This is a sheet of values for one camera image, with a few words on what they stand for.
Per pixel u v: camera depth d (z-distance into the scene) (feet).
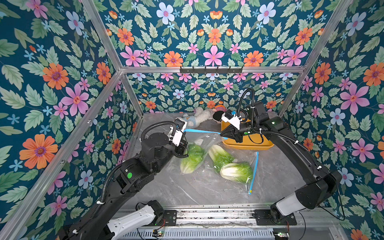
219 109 3.74
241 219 2.45
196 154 2.36
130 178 1.26
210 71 3.05
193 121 3.26
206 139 2.49
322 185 1.30
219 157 2.83
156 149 1.28
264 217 2.41
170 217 2.42
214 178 2.85
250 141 2.10
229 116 1.95
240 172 2.67
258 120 1.83
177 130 1.53
